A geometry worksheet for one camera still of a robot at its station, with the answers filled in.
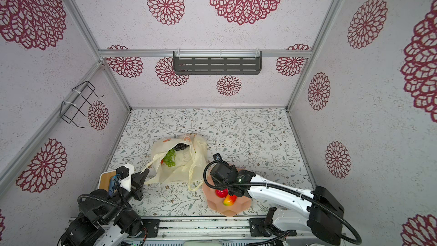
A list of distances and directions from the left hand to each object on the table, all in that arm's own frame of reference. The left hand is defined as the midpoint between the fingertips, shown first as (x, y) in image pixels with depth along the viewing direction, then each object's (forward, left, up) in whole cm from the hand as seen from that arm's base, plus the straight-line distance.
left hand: (148, 172), depth 68 cm
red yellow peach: (+5, -4, -1) cm, 6 cm away
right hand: (+4, -29, -13) cm, 32 cm away
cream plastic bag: (+14, -12, -20) cm, 27 cm away
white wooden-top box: (+2, +27, -16) cm, 31 cm away
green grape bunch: (+15, -1, -20) cm, 25 cm away
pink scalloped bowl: (-7, -27, -19) cm, 34 cm away
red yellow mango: (-6, -33, -18) cm, 38 cm away
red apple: (-4, -29, -16) cm, 34 cm away
